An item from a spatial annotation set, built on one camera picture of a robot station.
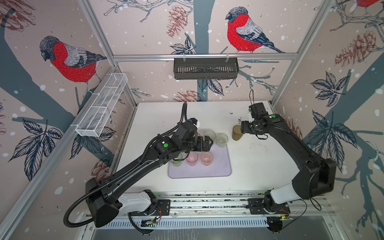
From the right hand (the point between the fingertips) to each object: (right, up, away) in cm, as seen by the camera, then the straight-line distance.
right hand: (245, 129), depth 84 cm
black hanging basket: (-23, +42, +21) cm, 52 cm away
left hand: (-24, -5, -16) cm, 29 cm away
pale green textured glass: (-11, -8, +14) cm, 20 cm away
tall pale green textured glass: (-20, -3, +7) cm, 21 cm away
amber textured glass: (-3, -4, +9) cm, 10 cm away
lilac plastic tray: (-17, -20, +4) cm, 27 cm away
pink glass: (-31, -18, +5) cm, 37 cm away
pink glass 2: (-22, -18, +6) cm, 29 cm away
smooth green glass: (-40, -19, 0) cm, 44 cm away
